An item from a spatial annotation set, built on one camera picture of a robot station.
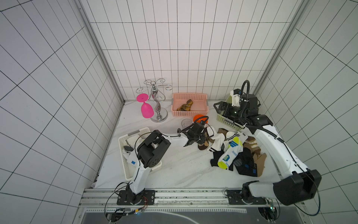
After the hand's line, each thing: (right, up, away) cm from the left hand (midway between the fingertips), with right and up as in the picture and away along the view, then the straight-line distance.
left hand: (200, 138), depth 96 cm
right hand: (+9, +23, -18) cm, 31 cm away
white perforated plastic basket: (-48, -3, -7) cm, 48 cm away
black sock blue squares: (+24, -12, -15) cm, 31 cm away
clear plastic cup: (-10, +11, +1) cm, 15 cm away
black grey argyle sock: (+10, -10, -7) cm, 15 cm away
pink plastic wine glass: (-36, +20, -6) cm, 42 cm away
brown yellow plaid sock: (-10, +22, +12) cm, 27 cm away
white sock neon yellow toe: (+20, -4, -11) cm, 23 cm away
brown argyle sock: (+2, -4, -4) cm, 6 cm away
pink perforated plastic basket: (+2, +23, +18) cm, 29 cm away
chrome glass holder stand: (-30, +16, +14) cm, 37 cm away
